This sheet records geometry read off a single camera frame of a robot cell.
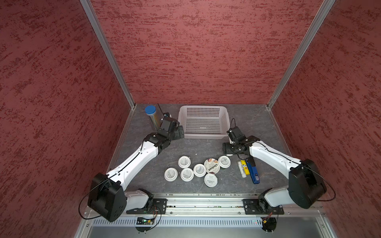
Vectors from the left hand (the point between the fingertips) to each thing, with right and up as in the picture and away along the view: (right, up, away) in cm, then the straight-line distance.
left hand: (173, 133), depth 83 cm
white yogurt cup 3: (+8, -22, -5) cm, 24 cm away
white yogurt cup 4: (-1, -22, -4) cm, 23 cm away
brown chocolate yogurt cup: (+22, -19, 0) cm, 29 cm away
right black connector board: (+48, -42, -15) cm, 65 cm away
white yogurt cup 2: (+15, -20, -3) cm, 25 cm away
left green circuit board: (-14, -43, -11) cm, 46 cm away
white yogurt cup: (+6, -17, 0) cm, 18 cm away
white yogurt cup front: (+21, -25, -6) cm, 33 cm away
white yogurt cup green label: (+29, -17, 0) cm, 34 cm away
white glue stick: (+40, -21, +2) cm, 45 cm away
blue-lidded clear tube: (-15, +13, +6) cm, 21 cm away
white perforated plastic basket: (+20, +6, +26) cm, 33 cm away
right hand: (+33, -12, +4) cm, 35 cm away
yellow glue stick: (+42, -21, +2) cm, 47 cm away
